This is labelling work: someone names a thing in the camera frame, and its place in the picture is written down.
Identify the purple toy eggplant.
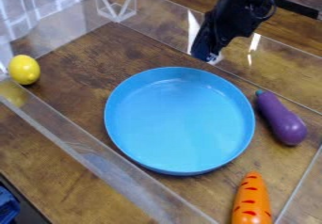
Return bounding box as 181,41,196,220
256,90,308,146

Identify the yellow toy lemon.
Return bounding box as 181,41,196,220
9,55,41,85

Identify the orange toy carrot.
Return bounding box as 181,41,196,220
232,171,273,224

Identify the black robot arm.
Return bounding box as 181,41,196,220
190,0,277,62

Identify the blue object at corner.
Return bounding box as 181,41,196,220
0,186,21,224

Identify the clear acrylic barrier wall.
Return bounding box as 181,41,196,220
0,0,322,224

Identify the black baseboard strip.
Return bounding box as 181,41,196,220
275,0,319,19

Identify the blue round plastic tray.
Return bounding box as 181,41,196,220
105,67,256,176

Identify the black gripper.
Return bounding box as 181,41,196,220
190,0,277,62

